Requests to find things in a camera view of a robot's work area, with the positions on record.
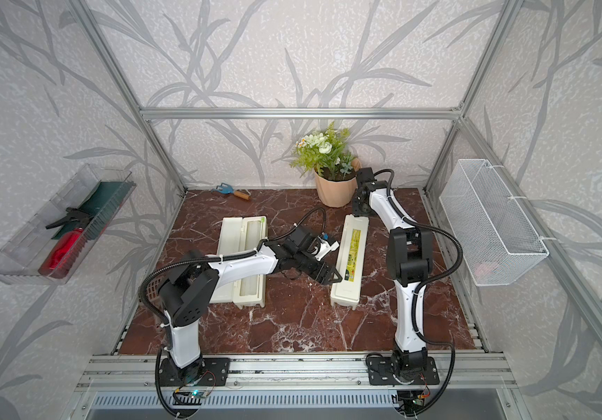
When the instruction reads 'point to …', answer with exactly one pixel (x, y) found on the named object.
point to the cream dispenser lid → (229, 241)
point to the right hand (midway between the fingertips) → (363, 208)
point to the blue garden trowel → (227, 189)
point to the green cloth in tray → (103, 204)
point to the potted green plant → (334, 167)
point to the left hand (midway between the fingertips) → (335, 276)
